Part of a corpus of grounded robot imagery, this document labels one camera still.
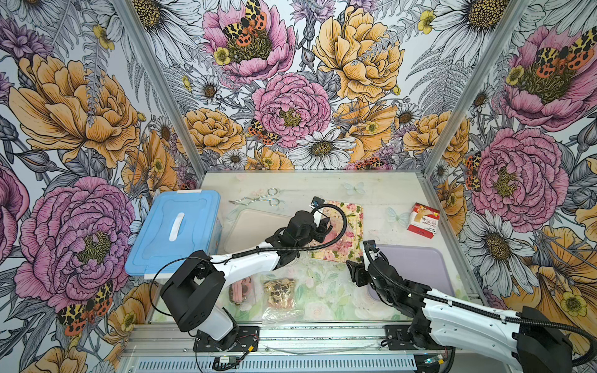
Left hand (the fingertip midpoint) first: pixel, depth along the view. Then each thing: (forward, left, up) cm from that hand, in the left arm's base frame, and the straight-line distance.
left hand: (323, 222), depth 85 cm
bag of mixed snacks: (-23, +15, -13) cm, 30 cm away
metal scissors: (+28, +22, -16) cm, 39 cm away
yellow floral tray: (-3, -11, -15) cm, 18 cm away
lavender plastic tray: (-8, -41, -19) cm, 46 cm away
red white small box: (+8, -43, -11) cm, 46 cm away
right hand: (-13, -11, -9) cm, 19 cm away
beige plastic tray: (+7, +31, -14) cm, 35 cm away
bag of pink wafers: (-21, +28, -10) cm, 36 cm away
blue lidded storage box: (-2, +51, +2) cm, 51 cm away
